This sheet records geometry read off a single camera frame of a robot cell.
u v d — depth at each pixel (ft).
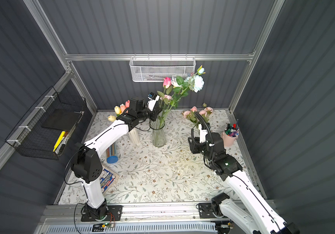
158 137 3.27
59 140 2.33
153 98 2.41
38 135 2.29
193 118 3.55
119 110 2.59
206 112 3.70
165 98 2.64
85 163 1.59
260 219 1.30
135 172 2.86
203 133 2.11
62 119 2.59
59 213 2.47
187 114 3.67
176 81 2.32
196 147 2.10
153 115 2.50
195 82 2.13
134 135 3.05
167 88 2.53
